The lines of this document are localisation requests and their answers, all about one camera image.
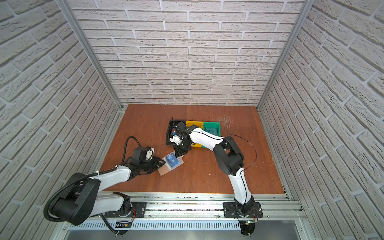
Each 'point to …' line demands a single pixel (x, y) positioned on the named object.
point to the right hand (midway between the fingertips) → (177, 154)
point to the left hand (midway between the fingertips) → (165, 161)
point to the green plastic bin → (212, 128)
